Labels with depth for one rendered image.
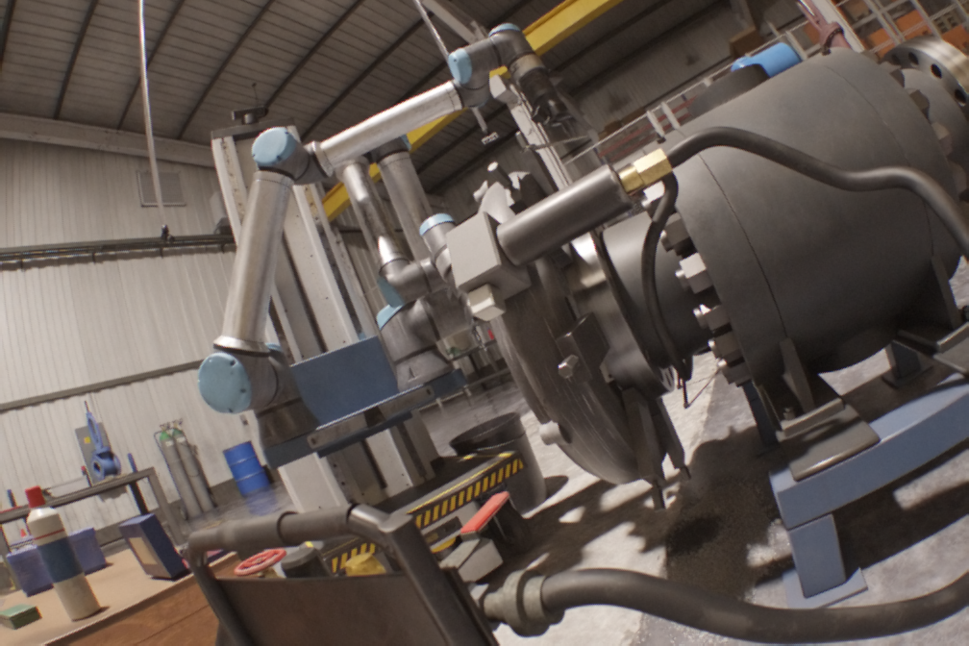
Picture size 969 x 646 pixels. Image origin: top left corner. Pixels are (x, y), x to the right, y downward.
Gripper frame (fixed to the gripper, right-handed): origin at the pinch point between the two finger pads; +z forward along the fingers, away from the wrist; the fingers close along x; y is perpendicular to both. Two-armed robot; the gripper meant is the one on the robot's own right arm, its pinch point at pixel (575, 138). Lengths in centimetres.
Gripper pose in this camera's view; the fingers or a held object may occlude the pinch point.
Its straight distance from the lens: 126.5
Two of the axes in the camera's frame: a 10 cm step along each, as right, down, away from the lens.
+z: 4.4, 8.9, -0.7
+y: -7.8, 3.5, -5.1
